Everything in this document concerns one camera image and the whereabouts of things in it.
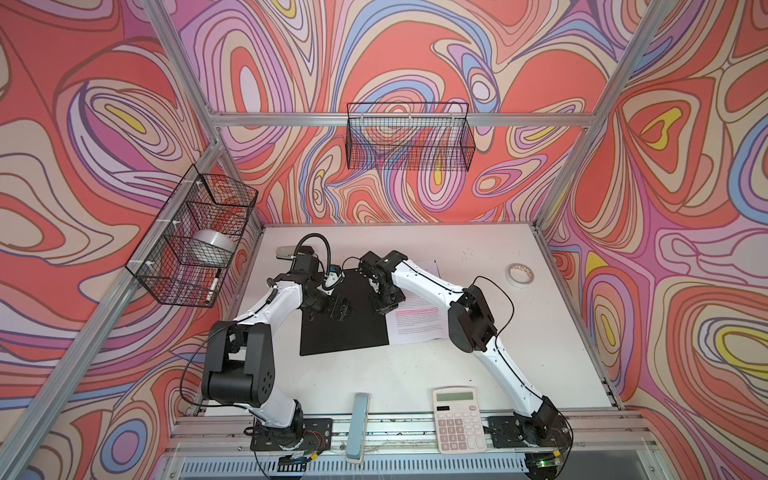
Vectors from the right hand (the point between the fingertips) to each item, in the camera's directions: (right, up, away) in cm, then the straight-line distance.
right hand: (388, 315), depth 95 cm
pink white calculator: (+17, -22, -21) cm, 35 cm away
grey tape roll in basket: (-44, +24, -21) cm, 54 cm away
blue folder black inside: (-8, -3, -2) cm, 9 cm away
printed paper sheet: (+9, -1, -2) cm, 9 cm away
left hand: (-15, +4, -4) cm, 16 cm away
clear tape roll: (+47, +12, +9) cm, 49 cm away
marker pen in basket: (-44, +12, -22) cm, 50 cm away
